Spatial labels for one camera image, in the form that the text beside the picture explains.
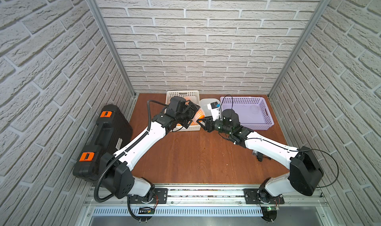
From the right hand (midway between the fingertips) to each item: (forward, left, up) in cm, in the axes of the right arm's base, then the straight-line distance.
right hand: (201, 119), depth 78 cm
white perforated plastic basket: (+35, +3, -17) cm, 39 cm away
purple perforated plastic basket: (+20, -42, -23) cm, 52 cm away
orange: (0, +1, +5) cm, 5 cm away
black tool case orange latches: (-5, +46, +1) cm, 46 cm away
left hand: (+3, 0, +4) cm, 5 cm away
